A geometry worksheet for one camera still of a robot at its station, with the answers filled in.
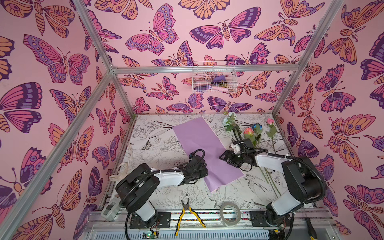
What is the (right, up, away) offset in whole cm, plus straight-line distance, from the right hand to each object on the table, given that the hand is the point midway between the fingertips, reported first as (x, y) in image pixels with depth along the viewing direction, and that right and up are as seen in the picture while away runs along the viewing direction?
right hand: (223, 159), depth 92 cm
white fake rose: (+9, +23, +20) cm, 32 cm away
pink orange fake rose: (+20, +15, +14) cm, 29 cm away
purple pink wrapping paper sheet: (-15, +12, +18) cm, 26 cm away
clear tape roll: (-4, -26, -21) cm, 33 cm away
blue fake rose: (+27, +19, +14) cm, 36 cm away
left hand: (-9, -6, -4) cm, 12 cm away
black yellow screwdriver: (+37, -29, -22) cm, 52 cm away
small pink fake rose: (+39, +18, +17) cm, 46 cm away
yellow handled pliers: (-22, -22, -15) cm, 35 cm away
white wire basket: (-5, +52, +3) cm, 52 cm away
